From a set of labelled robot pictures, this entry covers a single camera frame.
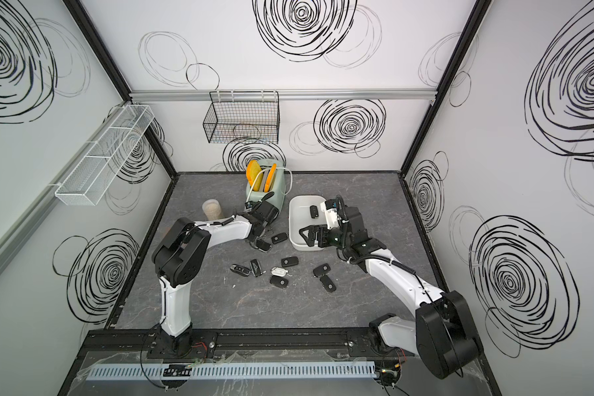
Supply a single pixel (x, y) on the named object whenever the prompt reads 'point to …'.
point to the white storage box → (299, 217)
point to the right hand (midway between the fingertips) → (311, 231)
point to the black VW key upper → (279, 238)
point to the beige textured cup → (212, 209)
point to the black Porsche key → (240, 270)
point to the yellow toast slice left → (253, 173)
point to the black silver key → (262, 245)
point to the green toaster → (278, 187)
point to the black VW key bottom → (279, 281)
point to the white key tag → (279, 271)
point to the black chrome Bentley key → (256, 267)
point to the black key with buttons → (313, 211)
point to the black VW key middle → (289, 261)
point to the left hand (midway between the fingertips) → (262, 230)
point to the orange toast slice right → (271, 178)
